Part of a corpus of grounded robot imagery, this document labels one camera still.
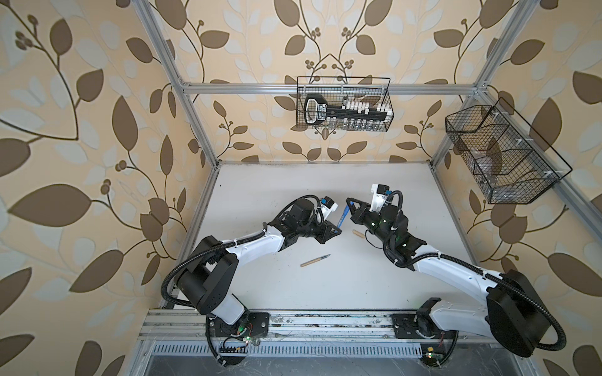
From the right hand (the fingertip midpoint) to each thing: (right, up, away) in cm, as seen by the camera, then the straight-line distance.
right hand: (346, 204), depth 79 cm
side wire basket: (+51, +14, -6) cm, 53 cm away
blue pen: (-1, -5, +1) cm, 5 cm away
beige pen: (-11, -22, +10) cm, 27 cm away
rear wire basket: (+10, +30, +8) cm, 32 cm away
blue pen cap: (+2, 0, 0) cm, 2 cm away
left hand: (-2, -8, +2) cm, 8 cm away
